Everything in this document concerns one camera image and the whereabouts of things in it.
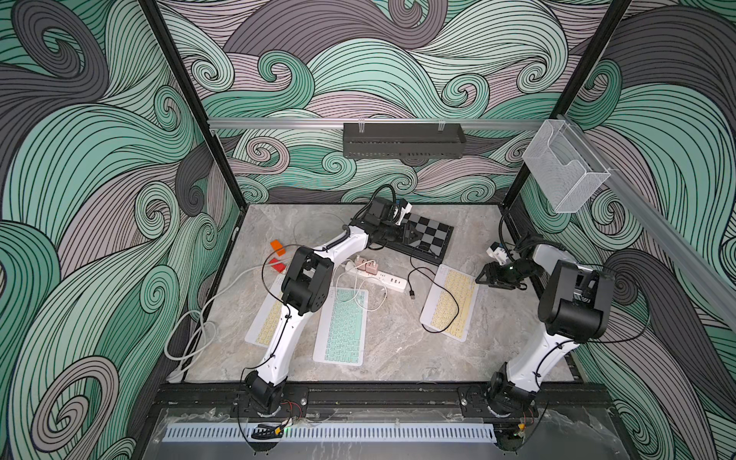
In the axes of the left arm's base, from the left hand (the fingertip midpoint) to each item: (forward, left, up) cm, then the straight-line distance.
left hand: (419, 233), depth 94 cm
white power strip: (-12, +10, -12) cm, 19 cm away
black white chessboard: (+5, -3, -9) cm, 11 cm away
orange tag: (+6, +53, -16) cm, 55 cm away
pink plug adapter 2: (-9, +16, -7) cm, 20 cm away
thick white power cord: (-33, +71, -17) cm, 80 cm away
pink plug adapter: (-9, +20, -5) cm, 22 cm away
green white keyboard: (-30, +25, -13) cm, 41 cm away
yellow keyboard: (-19, -9, -13) cm, 25 cm away
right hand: (-14, -24, -10) cm, 29 cm away
